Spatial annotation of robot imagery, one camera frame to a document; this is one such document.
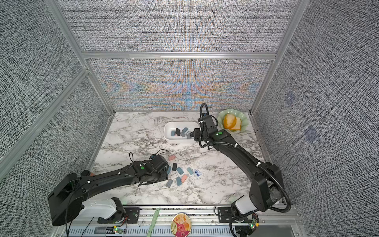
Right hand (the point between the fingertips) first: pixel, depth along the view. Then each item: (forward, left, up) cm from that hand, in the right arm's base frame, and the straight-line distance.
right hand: (197, 128), depth 83 cm
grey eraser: (+9, +9, -19) cm, 23 cm away
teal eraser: (+10, +16, -19) cm, 27 cm away
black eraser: (+12, +13, -20) cm, 27 cm away
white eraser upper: (-7, +12, -21) cm, 25 cm away
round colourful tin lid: (-44, +9, -15) cm, 47 cm away
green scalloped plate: (+27, -32, -17) cm, 46 cm away
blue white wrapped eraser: (-18, 0, -20) cm, 27 cm away
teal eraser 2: (+13, +8, -20) cm, 25 cm away
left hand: (-21, +17, -16) cm, 31 cm away
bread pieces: (+16, -25, -14) cm, 33 cm away
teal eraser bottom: (-23, +11, -19) cm, 32 cm away
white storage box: (+16, +16, -18) cm, 29 cm away
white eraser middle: (-11, +9, -20) cm, 25 cm away
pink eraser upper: (-8, +16, -19) cm, 26 cm away
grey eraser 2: (+8, +5, -20) cm, 22 cm away
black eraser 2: (-15, +14, -20) cm, 29 cm away
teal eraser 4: (-17, +4, -20) cm, 26 cm away
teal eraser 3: (-17, +10, -20) cm, 28 cm away
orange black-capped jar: (-20, +60, -12) cm, 65 cm away
